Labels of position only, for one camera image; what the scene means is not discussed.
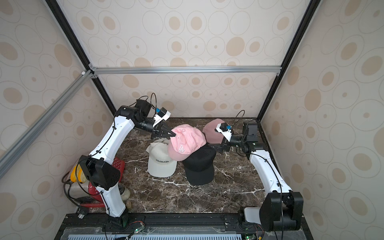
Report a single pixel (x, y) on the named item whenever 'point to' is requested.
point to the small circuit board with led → (140, 228)
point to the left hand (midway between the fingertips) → (175, 132)
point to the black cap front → (199, 169)
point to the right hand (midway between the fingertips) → (212, 138)
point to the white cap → (160, 164)
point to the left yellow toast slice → (73, 174)
